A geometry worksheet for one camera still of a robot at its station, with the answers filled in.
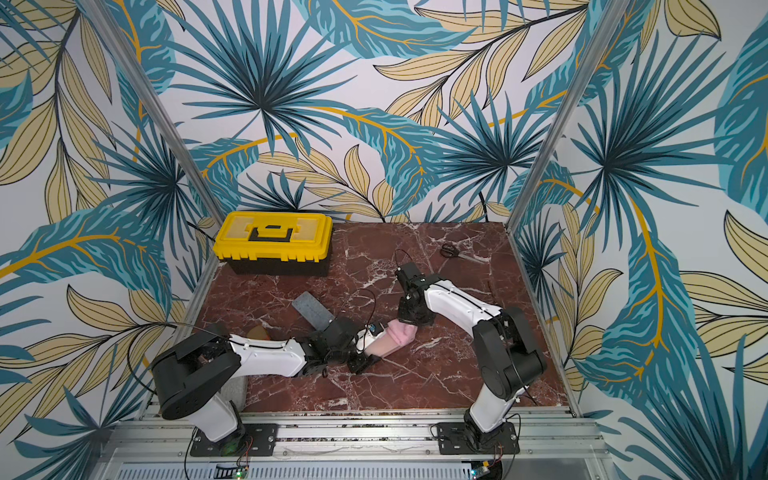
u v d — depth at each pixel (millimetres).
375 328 762
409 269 748
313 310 925
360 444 736
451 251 1130
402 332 856
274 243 922
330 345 677
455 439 732
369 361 772
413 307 771
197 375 445
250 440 731
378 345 771
